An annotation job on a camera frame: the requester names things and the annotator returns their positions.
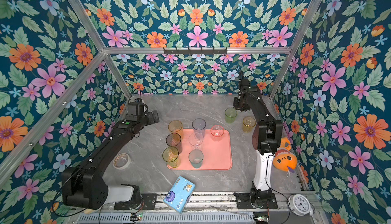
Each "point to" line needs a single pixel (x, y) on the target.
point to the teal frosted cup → (196, 157)
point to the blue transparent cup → (199, 125)
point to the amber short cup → (248, 123)
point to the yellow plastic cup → (176, 127)
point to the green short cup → (230, 113)
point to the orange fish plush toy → (284, 159)
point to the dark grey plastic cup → (174, 139)
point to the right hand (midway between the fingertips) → (239, 106)
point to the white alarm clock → (299, 205)
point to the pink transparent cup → (217, 132)
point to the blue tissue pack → (178, 196)
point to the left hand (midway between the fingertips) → (152, 111)
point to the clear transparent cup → (195, 139)
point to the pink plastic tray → (217, 155)
